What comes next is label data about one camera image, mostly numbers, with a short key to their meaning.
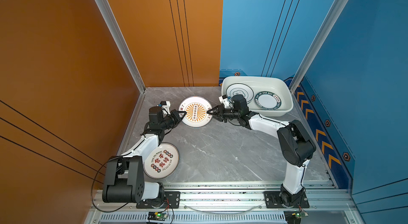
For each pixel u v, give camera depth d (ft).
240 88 3.80
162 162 2.78
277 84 3.83
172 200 2.42
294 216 2.30
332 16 2.67
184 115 2.76
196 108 2.89
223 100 2.79
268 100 3.58
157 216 2.32
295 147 1.65
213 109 2.77
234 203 2.41
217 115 2.61
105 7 2.58
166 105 2.65
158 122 2.23
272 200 2.38
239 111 2.41
